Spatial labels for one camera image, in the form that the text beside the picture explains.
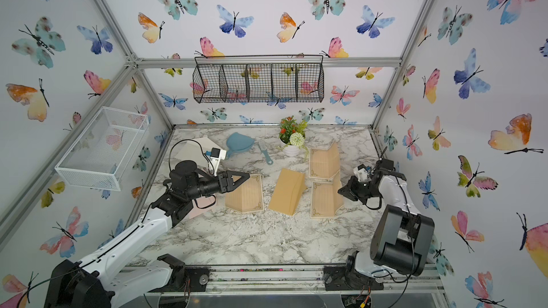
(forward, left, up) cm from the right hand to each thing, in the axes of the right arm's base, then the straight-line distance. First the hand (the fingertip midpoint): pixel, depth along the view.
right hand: (343, 190), depth 85 cm
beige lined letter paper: (0, +6, -8) cm, 10 cm away
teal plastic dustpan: (+32, +51, -10) cm, 61 cm away
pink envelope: (-15, +48, +14) cm, 52 cm away
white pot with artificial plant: (+22, +21, +6) cm, 32 cm away
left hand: (-5, +35, +16) cm, 39 cm away
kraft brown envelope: (+4, +22, -10) cm, 25 cm away
